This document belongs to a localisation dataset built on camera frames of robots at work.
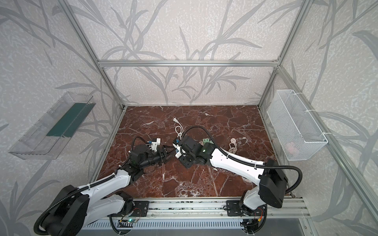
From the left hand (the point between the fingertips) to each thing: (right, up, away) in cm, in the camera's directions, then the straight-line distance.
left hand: (177, 148), depth 78 cm
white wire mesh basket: (+54, +9, -17) cm, 57 cm away
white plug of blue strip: (-6, +15, +32) cm, 36 cm away
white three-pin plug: (+34, +1, +19) cm, 39 cm away
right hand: (+4, -2, +1) cm, 4 cm away
